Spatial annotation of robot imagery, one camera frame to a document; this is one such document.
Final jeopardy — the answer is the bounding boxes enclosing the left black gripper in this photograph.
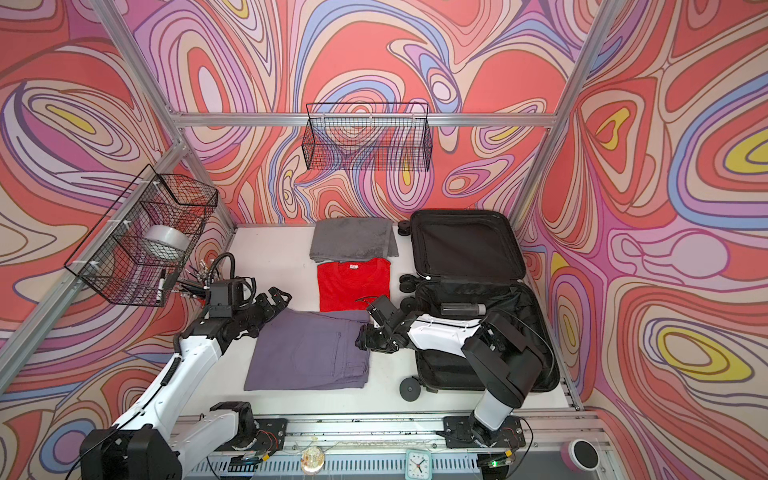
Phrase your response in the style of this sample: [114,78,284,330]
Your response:
[230,285,290,334]

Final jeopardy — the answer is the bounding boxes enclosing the purple jeans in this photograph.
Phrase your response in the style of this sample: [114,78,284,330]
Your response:
[244,309,370,391]

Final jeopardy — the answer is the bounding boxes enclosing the red t-shirt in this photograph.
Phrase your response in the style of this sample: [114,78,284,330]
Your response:
[317,258,391,312]

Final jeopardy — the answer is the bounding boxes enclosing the clear white bottle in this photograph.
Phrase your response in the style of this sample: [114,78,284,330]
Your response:
[440,302,487,319]

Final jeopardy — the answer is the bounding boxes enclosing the grey towel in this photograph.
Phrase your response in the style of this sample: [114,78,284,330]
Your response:
[309,217,399,263]

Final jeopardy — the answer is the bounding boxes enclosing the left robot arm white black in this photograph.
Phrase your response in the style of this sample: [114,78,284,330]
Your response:
[78,280,292,479]

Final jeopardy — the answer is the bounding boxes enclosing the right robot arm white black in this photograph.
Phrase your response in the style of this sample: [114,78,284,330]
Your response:
[355,307,546,437]

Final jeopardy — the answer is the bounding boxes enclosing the black open suitcase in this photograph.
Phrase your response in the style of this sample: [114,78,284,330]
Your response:
[398,209,560,393]

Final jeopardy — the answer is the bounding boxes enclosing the small teal clock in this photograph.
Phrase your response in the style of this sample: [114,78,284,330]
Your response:
[405,450,433,480]

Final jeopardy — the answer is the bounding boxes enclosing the round clear badge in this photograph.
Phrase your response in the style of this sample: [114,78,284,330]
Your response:
[300,446,325,475]

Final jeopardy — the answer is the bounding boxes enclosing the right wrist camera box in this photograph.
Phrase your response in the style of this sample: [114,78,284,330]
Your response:
[367,296,400,328]

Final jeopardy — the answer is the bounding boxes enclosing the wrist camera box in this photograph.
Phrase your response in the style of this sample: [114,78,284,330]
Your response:
[207,277,248,318]
[367,296,400,328]

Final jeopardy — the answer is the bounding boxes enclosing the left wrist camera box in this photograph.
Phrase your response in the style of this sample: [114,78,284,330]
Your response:
[207,277,248,318]

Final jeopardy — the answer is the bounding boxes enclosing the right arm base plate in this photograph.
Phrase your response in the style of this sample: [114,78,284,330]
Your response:
[436,416,527,451]

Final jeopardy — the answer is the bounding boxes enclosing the silver duct tape roll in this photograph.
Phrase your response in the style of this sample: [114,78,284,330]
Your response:
[143,225,190,262]

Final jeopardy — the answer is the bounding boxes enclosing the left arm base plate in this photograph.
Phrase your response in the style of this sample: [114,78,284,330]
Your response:
[228,418,288,454]

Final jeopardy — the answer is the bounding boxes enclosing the left black wire basket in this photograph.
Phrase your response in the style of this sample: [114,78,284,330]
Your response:
[64,165,218,307]

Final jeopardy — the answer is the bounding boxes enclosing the black wire basket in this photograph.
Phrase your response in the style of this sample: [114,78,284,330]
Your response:
[301,101,433,172]
[64,165,218,307]

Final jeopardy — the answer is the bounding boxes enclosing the back black wire basket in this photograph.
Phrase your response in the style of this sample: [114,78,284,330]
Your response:
[301,101,433,172]

